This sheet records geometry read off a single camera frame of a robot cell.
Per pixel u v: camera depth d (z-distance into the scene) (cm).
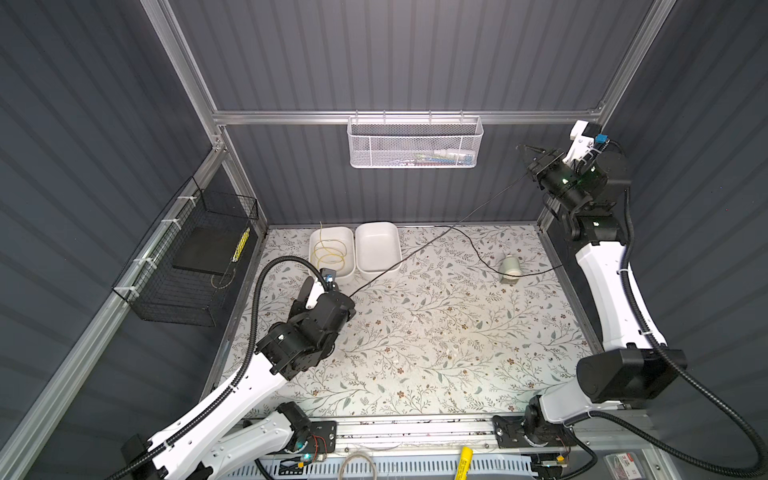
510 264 99
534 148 64
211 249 74
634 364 40
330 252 111
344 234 115
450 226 122
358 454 71
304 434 64
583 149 58
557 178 57
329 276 60
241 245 79
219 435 42
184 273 71
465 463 68
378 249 113
